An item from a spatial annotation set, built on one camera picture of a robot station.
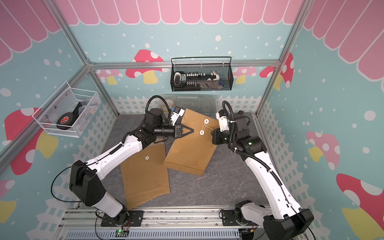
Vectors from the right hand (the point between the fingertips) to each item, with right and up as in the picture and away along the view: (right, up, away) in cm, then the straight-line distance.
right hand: (211, 132), depth 72 cm
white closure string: (-3, +5, +1) cm, 6 cm away
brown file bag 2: (-38, -26, +17) cm, 49 cm away
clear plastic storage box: (-7, +19, +28) cm, 35 cm away
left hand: (-9, -1, 0) cm, 9 cm away
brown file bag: (-9, -10, +3) cm, 14 cm away
